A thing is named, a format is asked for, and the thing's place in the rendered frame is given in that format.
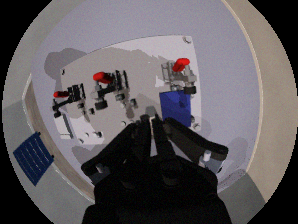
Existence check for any grey rectangular block with slot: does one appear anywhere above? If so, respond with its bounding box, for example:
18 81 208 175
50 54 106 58
53 114 73 139

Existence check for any blue rectangular block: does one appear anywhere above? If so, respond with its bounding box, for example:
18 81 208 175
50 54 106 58
159 90 191 127

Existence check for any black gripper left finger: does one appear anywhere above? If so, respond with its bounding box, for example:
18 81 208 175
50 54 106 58
81 106 153 189

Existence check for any grey fixture plate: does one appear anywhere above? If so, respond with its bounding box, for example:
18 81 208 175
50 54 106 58
60 35 202 145

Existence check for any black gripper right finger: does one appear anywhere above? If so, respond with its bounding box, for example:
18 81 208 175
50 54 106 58
150 106 229 185

